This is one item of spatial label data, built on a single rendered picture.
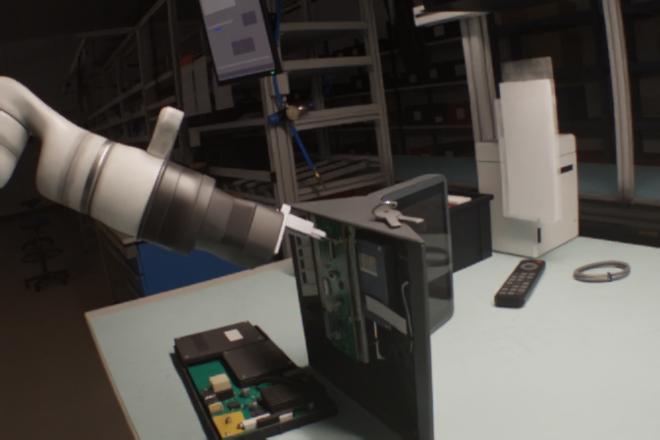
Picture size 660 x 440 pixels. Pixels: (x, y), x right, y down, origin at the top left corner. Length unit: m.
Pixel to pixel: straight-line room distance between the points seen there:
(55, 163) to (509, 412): 0.48
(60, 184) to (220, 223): 0.14
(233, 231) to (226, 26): 1.44
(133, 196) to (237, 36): 1.42
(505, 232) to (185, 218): 0.69
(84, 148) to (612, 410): 0.54
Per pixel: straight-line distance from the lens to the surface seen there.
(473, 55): 1.15
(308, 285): 0.60
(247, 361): 0.64
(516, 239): 0.97
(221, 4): 1.84
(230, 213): 0.44
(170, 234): 0.44
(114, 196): 0.43
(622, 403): 0.55
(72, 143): 0.45
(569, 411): 0.54
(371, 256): 0.48
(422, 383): 0.43
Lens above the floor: 1.31
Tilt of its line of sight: 10 degrees down
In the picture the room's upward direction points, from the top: 7 degrees counter-clockwise
